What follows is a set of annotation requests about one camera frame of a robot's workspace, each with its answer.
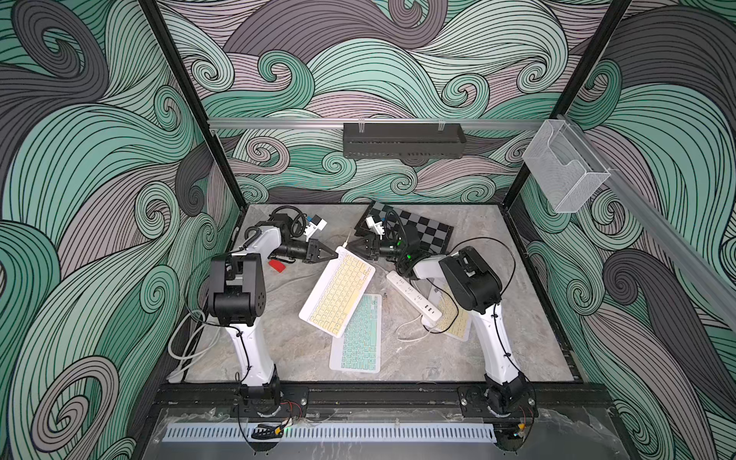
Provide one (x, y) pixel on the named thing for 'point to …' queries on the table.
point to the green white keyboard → (359, 346)
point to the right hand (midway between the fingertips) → (351, 245)
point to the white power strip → (413, 296)
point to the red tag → (277, 265)
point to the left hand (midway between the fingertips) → (335, 256)
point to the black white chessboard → (431, 233)
